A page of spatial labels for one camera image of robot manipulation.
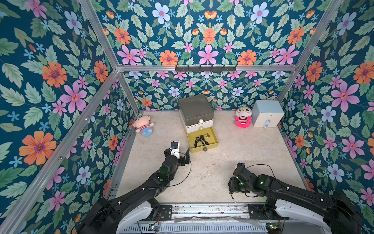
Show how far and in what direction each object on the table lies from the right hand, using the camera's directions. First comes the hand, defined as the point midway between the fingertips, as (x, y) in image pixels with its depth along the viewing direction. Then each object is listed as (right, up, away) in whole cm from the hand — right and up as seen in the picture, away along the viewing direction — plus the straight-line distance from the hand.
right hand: (229, 186), depth 80 cm
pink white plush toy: (+16, +40, +27) cm, 51 cm away
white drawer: (-17, +33, +15) cm, 40 cm away
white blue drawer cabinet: (+30, +42, +19) cm, 55 cm away
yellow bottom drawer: (-7, +23, +21) cm, 32 cm away
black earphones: (-18, +24, +21) cm, 36 cm away
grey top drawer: (-20, +47, +36) cm, 62 cm away
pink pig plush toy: (-55, +33, +21) cm, 68 cm away
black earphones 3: (0, -3, -1) cm, 4 cm away
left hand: (-26, +21, +2) cm, 34 cm away
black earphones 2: (-14, +23, +21) cm, 34 cm away
